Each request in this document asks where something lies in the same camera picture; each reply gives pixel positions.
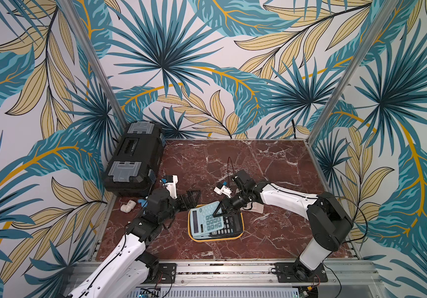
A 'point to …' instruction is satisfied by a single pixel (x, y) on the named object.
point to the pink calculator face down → (256, 207)
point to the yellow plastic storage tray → (215, 239)
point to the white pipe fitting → (128, 208)
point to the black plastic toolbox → (136, 159)
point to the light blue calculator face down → (203, 221)
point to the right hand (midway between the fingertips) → (215, 216)
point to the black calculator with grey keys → (233, 225)
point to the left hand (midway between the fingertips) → (193, 196)
